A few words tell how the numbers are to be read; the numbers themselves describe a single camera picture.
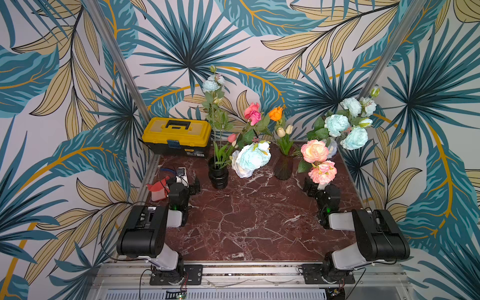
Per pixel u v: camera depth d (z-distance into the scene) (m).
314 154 0.55
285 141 0.87
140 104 1.00
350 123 0.60
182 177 0.78
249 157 0.50
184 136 0.99
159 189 0.97
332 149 0.65
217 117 0.86
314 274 0.73
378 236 0.46
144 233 0.45
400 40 0.77
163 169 1.05
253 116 0.69
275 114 0.80
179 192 0.69
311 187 0.84
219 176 0.92
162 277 0.69
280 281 0.73
